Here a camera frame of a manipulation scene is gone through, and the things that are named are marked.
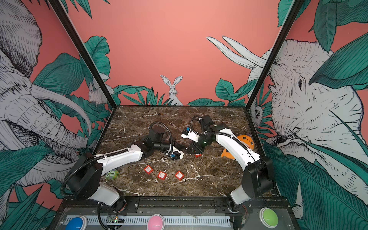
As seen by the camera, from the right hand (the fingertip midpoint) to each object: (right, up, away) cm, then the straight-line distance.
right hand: (188, 148), depth 77 cm
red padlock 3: (-15, -17, +6) cm, 24 cm away
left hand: (-2, +3, +1) cm, 4 cm away
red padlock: (+6, -8, +15) cm, 18 cm away
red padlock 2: (-24, -15, +9) cm, 30 cm away
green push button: (+40, -33, -7) cm, 53 cm away
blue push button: (-54, -34, -9) cm, 64 cm away
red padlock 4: (-5, -17, +7) cm, 19 cm away
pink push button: (-15, -34, -9) cm, 38 cm away
